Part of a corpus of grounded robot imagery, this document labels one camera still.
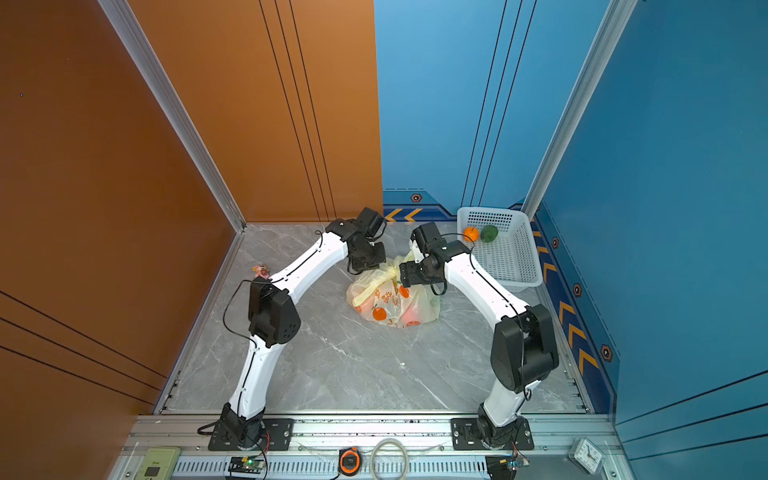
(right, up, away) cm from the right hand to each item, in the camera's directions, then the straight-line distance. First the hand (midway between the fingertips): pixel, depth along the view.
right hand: (411, 276), depth 88 cm
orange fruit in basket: (+24, +15, +24) cm, 37 cm away
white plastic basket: (+38, +5, +21) cm, 44 cm away
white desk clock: (+40, -40, -18) cm, 59 cm away
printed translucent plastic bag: (-10, -6, +2) cm, 12 cm away
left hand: (-8, +4, +6) cm, 11 cm away
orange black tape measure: (-15, -40, -20) cm, 48 cm away
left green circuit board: (-40, -44, -17) cm, 62 cm away
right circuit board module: (+21, -44, -17) cm, 52 cm away
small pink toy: (-51, +1, +15) cm, 53 cm away
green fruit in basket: (+31, +14, +25) cm, 42 cm away
